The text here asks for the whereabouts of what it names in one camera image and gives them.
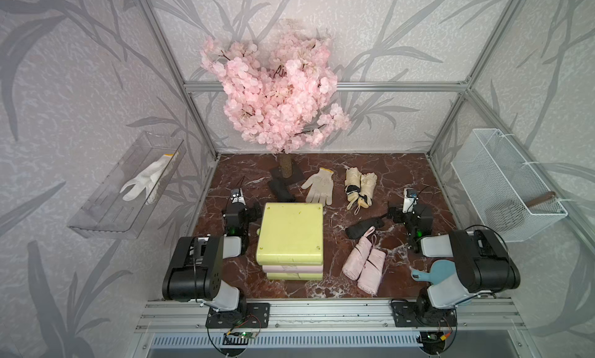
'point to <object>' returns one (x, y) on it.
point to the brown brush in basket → (507, 213)
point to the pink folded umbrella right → (369, 279)
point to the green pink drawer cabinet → (290, 241)
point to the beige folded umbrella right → (367, 184)
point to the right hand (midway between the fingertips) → (401, 200)
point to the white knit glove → (321, 187)
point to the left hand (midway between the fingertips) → (245, 201)
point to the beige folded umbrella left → (352, 179)
